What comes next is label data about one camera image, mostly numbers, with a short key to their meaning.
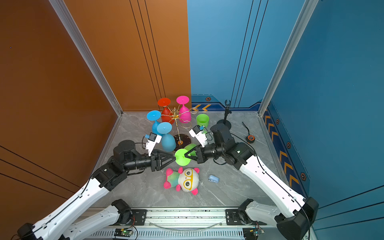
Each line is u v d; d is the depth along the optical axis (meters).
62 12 0.71
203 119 0.99
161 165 0.57
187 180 0.79
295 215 0.37
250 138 1.00
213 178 0.85
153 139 0.59
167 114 0.89
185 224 0.73
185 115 0.94
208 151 0.57
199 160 0.56
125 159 0.52
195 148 0.60
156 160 0.56
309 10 0.70
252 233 0.70
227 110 0.99
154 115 0.78
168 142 0.76
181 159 0.63
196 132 0.59
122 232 0.71
